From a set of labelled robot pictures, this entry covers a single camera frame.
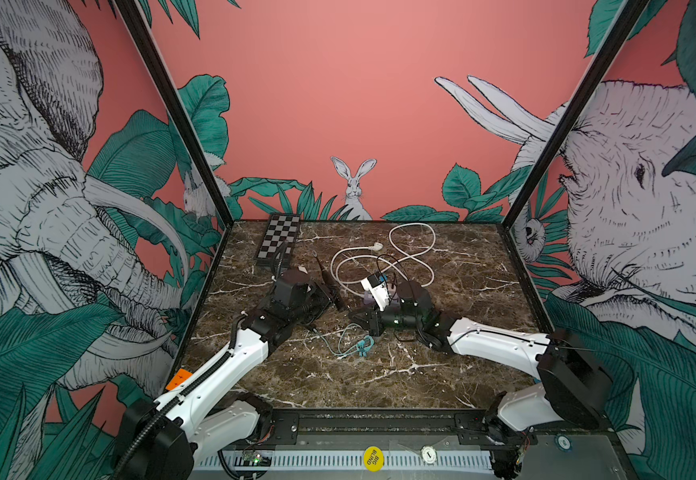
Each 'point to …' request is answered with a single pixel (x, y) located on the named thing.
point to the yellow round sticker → (374, 458)
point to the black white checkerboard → (280, 228)
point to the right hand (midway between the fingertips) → (349, 315)
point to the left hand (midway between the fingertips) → (343, 285)
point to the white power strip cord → (376, 246)
